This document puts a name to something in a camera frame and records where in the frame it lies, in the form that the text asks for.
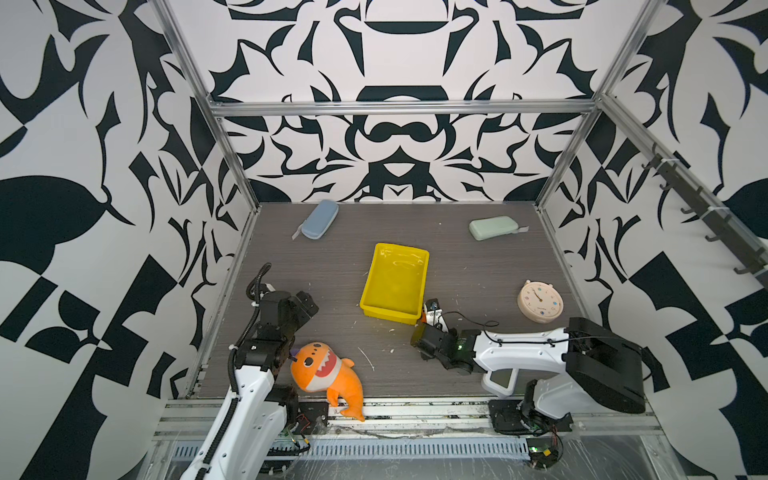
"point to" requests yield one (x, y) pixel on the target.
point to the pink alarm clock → (540, 301)
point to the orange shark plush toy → (316, 368)
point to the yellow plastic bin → (395, 288)
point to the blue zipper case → (318, 221)
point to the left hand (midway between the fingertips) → (299, 300)
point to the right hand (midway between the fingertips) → (425, 336)
